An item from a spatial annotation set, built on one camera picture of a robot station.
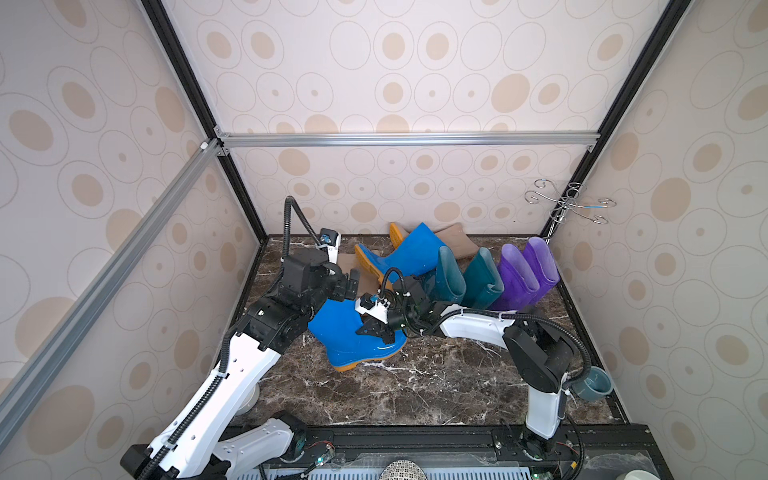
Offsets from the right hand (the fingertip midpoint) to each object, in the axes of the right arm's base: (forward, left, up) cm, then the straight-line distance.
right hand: (370, 323), depth 84 cm
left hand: (+2, +3, +23) cm, 23 cm away
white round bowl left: (-21, +29, -5) cm, 36 cm away
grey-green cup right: (-11, -62, -11) cm, 64 cm away
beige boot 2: (+29, +12, -8) cm, 32 cm away
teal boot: (+7, -30, +12) cm, 33 cm away
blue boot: (-3, +8, +5) cm, 10 cm away
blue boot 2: (+30, -12, -4) cm, 32 cm away
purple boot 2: (+11, -46, +13) cm, 49 cm away
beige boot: (+42, -28, -7) cm, 51 cm away
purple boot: (+7, -39, +13) cm, 41 cm away
